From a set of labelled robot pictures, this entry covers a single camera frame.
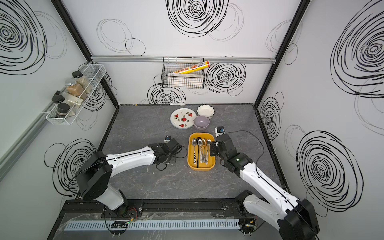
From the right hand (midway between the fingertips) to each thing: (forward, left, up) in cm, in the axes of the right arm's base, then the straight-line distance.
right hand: (213, 143), depth 80 cm
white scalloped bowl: (+38, +3, -15) cm, 41 cm away
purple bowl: (+24, +6, -13) cm, 28 cm away
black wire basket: (+31, +11, +18) cm, 38 cm away
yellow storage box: (-4, 0, -15) cm, 15 cm away
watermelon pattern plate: (+30, +20, -16) cm, 39 cm away
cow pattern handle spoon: (+8, +11, -14) cm, 20 cm away
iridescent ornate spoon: (+9, +4, -14) cm, 17 cm away
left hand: (-3, +24, -12) cm, 27 cm away
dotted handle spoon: (+9, +1, -14) cm, 16 cm away
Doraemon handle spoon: (+8, +7, -14) cm, 18 cm away
